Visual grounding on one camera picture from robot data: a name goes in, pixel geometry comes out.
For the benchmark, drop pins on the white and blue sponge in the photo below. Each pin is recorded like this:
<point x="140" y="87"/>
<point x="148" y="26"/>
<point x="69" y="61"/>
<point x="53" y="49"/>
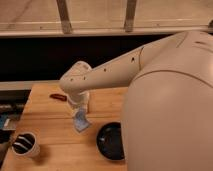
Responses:
<point x="80" y="121"/>

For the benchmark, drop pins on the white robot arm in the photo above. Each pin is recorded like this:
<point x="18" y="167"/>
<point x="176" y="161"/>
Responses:
<point x="167" y="114"/>

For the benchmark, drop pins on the black ceramic bowl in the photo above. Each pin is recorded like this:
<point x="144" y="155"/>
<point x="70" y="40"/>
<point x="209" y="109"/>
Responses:
<point x="109" y="141"/>

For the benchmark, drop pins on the red chili pepper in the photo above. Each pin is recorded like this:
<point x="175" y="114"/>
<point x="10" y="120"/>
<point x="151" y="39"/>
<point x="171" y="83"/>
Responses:
<point x="59" y="97"/>

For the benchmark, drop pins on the white cup with utensils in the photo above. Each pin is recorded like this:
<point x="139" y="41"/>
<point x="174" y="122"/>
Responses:
<point x="26" y="145"/>

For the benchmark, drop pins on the blue object at left edge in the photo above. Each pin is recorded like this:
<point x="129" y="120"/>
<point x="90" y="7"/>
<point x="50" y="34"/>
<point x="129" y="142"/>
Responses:
<point x="4" y="120"/>

